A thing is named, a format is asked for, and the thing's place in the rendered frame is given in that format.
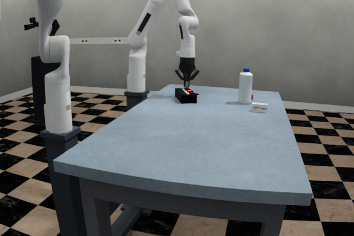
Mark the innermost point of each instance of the white bottle with blue cap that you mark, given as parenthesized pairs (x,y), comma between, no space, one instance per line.
(245,87)

